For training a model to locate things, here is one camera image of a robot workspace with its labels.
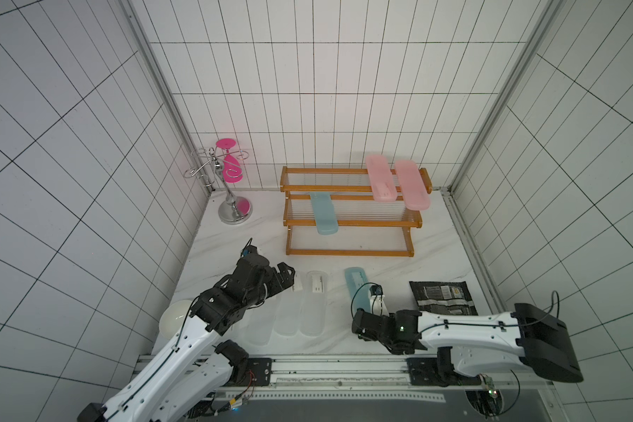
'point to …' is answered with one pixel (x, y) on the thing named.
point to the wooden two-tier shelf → (296, 185)
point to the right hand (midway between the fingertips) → (359, 328)
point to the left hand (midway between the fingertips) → (280, 282)
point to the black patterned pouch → (447, 297)
